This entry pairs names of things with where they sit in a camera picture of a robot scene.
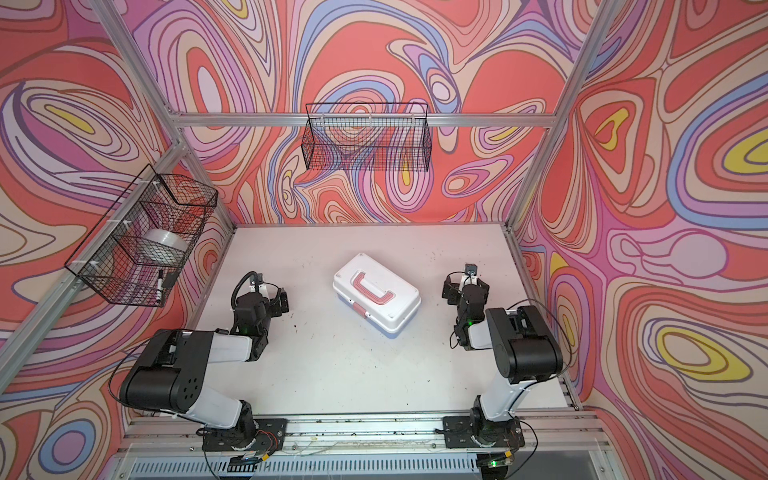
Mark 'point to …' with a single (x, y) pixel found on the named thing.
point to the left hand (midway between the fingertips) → (270, 288)
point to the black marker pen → (160, 287)
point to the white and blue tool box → (375, 296)
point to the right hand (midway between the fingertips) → (464, 282)
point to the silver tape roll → (168, 237)
